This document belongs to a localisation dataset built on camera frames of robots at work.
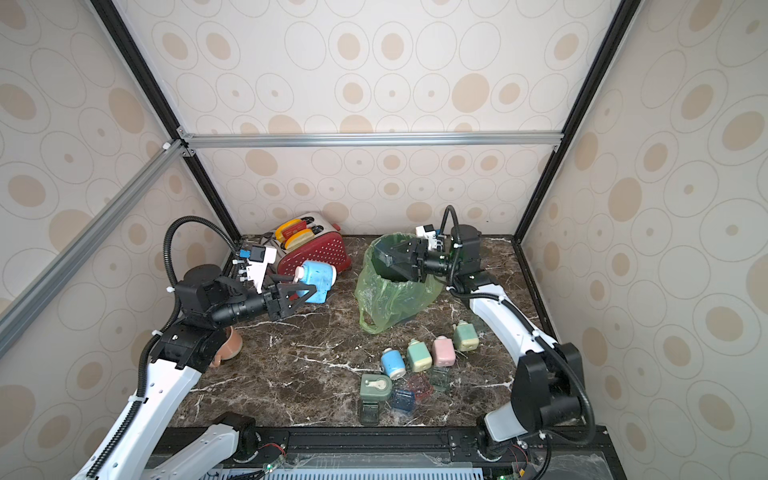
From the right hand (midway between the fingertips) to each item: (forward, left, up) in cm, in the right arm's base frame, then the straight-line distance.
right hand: (383, 263), depth 71 cm
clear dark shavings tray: (-25, +3, -31) cm, 40 cm away
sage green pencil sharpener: (-21, +2, -25) cm, 32 cm away
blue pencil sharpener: (-15, -3, -24) cm, 28 cm away
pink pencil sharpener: (-10, -17, -26) cm, 32 cm away
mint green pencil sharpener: (-6, -23, -25) cm, 34 cm away
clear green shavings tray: (-15, -16, -32) cm, 39 cm away
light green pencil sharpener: (-12, -10, -25) cm, 29 cm away
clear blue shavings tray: (-21, -5, -33) cm, 39 cm away
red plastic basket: (+20, +20, -16) cm, 33 cm away
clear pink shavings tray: (-18, -10, -32) cm, 38 cm away
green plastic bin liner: (-2, 0, -11) cm, 11 cm away
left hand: (-11, +14, +4) cm, 18 cm away
